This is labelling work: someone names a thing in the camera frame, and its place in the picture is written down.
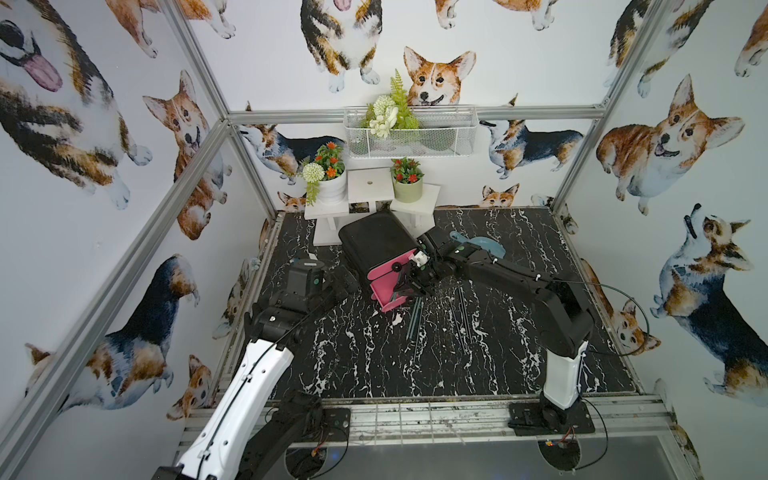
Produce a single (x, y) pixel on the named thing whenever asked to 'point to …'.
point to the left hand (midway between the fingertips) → (348, 274)
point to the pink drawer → (383, 283)
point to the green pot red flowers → (407, 178)
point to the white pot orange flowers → (327, 179)
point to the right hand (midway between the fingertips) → (390, 290)
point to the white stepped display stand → (371, 191)
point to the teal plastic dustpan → (492, 245)
